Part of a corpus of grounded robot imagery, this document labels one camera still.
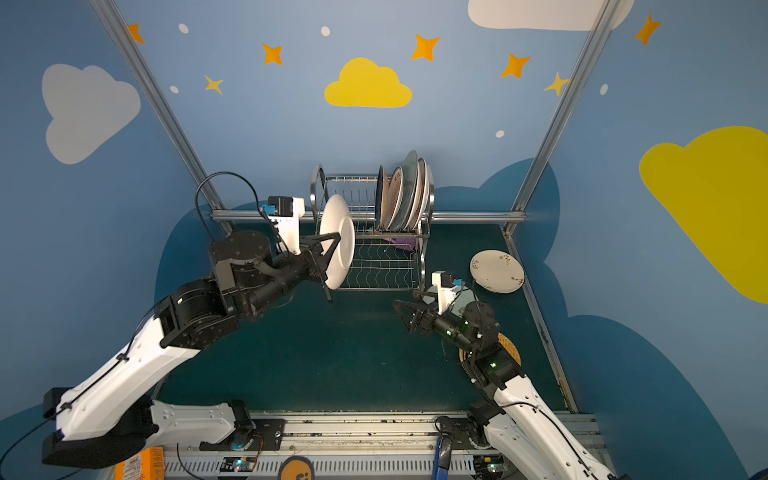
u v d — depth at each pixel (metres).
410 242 1.13
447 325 0.62
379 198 0.88
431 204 0.77
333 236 0.54
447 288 0.62
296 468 0.71
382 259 1.04
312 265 0.46
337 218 0.57
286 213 0.45
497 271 1.07
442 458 0.67
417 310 0.61
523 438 0.57
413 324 0.62
